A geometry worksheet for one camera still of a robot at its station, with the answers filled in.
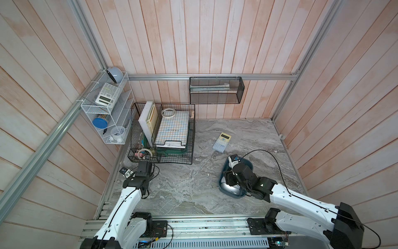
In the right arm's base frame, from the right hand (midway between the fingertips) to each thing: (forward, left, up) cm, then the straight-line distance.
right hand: (227, 170), depth 83 cm
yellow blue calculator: (+26, 0, -10) cm, 28 cm away
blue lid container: (+14, +66, +22) cm, 71 cm away
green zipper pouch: (+10, +34, +3) cm, 36 cm away
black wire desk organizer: (+24, +57, -5) cm, 62 cm away
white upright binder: (+21, +44, +16) cm, 52 cm away
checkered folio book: (+18, +31, +11) cm, 38 cm away
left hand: (-6, +47, -3) cm, 47 cm away
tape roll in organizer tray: (+14, +51, -2) cm, 53 cm away
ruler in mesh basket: (+39, +17, +25) cm, 49 cm away
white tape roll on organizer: (+32, +39, +11) cm, 51 cm away
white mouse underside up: (-8, -4, -9) cm, 12 cm away
